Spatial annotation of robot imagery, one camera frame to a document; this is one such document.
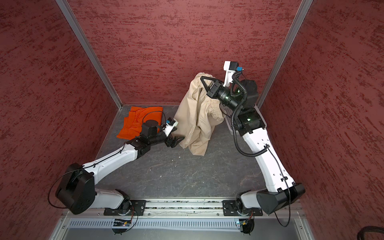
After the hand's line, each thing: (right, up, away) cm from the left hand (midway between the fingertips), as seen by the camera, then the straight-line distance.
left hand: (179, 135), depth 82 cm
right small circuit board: (+33, -43, -9) cm, 55 cm away
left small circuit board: (-28, -43, -10) cm, 52 cm away
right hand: (+11, +24, -25) cm, 36 cm away
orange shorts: (-37, +5, +25) cm, 45 cm away
